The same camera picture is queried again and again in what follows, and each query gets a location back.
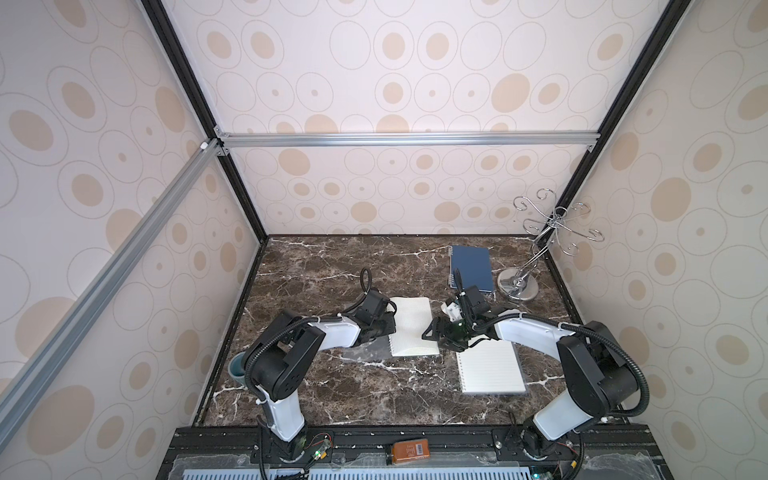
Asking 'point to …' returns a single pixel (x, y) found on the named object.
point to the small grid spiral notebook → (413, 319)
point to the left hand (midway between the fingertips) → (403, 325)
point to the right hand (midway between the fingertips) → (439, 337)
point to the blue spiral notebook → (474, 264)
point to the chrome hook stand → (523, 283)
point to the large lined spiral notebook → (491, 367)
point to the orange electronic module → (411, 449)
